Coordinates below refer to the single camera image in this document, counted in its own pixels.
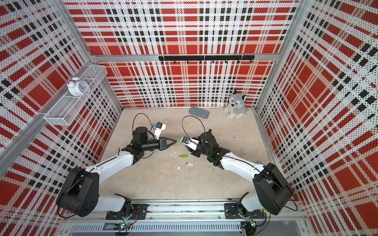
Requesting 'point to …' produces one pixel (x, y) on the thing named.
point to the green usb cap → (177, 141)
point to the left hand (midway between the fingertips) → (177, 141)
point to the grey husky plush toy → (236, 108)
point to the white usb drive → (189, 164)
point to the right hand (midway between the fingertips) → (190, 141)
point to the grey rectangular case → (199, 112)
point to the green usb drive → (183, 156)
